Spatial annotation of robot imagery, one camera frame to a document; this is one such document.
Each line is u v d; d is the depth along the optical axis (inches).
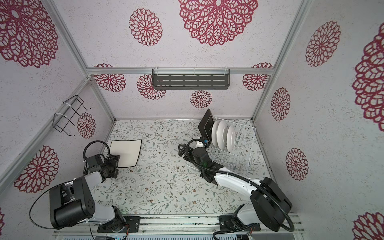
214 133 37.3
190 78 38.1
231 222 26.0
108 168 30.5
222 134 37.2
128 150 42.0
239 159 38.4
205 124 36.7
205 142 29.3
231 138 37.2
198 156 24.2
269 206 16.4
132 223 29.0
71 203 17.7
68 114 30.7
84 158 27.6
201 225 29.3
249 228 23.4
